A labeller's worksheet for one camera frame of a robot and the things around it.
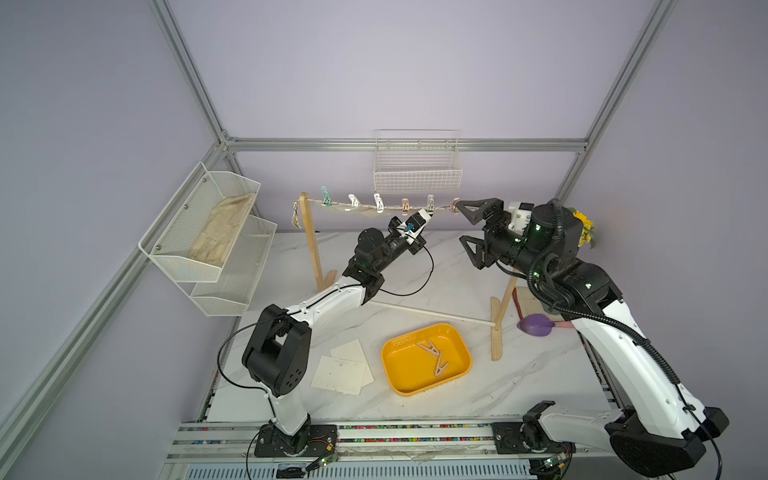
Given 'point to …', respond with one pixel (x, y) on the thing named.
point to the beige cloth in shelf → (222, 229)
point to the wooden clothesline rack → (496, 312)
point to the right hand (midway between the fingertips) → (457, 225)
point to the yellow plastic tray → (425, 359)
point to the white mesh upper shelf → (191, 239)
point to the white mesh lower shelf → (229, 296)
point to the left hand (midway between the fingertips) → (426, 213)
